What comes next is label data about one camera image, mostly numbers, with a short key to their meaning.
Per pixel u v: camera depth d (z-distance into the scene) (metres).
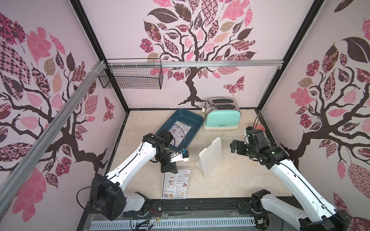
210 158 0.74
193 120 1.10
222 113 0.95
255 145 0.57
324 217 0.38
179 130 1.06
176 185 0.77
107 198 0.39
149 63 0.92
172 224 0.70
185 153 0.66
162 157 0.62
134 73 0.95
